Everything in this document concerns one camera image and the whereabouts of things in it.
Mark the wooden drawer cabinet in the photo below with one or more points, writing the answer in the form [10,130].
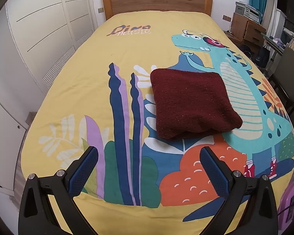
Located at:
[246,29]

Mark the purple toy box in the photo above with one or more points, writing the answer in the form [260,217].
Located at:
[286,207]

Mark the yellow dinosaur bed cover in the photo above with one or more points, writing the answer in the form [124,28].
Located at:
[143,184]

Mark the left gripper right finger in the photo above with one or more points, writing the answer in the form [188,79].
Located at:
[260,213]

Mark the white wardrobe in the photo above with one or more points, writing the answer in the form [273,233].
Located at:
[37,38]

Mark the grey printer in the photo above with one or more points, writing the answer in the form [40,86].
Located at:
[247,11]

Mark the grey chair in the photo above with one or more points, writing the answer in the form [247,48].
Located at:
[283,78]

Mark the dark blue bag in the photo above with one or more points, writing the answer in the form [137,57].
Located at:
[262,57]

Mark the glass desk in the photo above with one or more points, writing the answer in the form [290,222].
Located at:
[276,51]

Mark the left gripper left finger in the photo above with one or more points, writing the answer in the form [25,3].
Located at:
[36,215]

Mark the dark red knit sweater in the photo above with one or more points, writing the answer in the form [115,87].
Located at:
[191,104]

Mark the wooden headboard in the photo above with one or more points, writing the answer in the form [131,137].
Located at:
[113,7]

